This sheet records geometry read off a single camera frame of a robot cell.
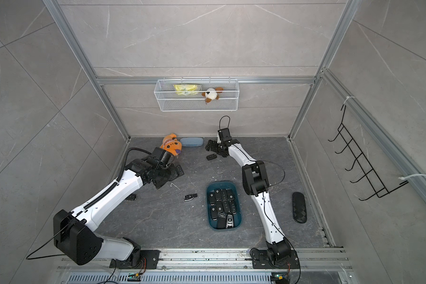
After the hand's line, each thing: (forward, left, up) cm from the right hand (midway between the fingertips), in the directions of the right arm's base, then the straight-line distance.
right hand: (212, 148), depth 110 cm
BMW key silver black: (-45, -9, -2) cm, 46 cm away
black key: (-6, 0, -2) cm, 6 cm away
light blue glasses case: (+7, +14, -1) cm, 15 cm away
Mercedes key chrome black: (-32, +12, -2) cm, 34 cm away
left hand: (-27, +15, +14) cm, 34 cm away
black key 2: (-31, -7, -2) cm, 32 cm away
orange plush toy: (-1, +25, +6) cm, 26 cm away
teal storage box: (-27, 0, -1) cm, 27 cm away
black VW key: (-31, -3, -3) cm, 31 cm away
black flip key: (-33, 0, -2) cm, 33 cm away
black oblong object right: (-39, -44, -2) cm, 59 cm away
